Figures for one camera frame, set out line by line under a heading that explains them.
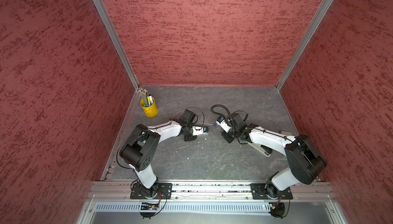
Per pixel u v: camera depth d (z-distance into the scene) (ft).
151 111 3.19
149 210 2.38
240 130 2.26
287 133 3.09
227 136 2.65
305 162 1.45
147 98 3.19
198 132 2.67
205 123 3.29
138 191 2.37
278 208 2.39
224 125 2.67
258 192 2.43
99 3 2.51
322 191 2.50
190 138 2.72
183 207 2.54
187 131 2.39
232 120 2.33
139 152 1.53
